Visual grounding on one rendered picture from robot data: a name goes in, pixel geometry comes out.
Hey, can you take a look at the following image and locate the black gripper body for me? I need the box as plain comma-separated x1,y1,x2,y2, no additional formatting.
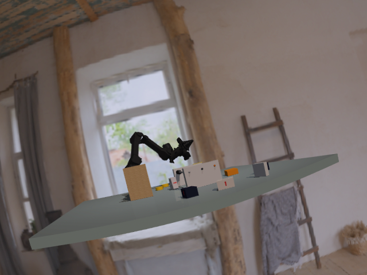
173,138,191,158

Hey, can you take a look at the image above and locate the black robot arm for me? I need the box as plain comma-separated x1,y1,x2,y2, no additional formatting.
125,132,178,168

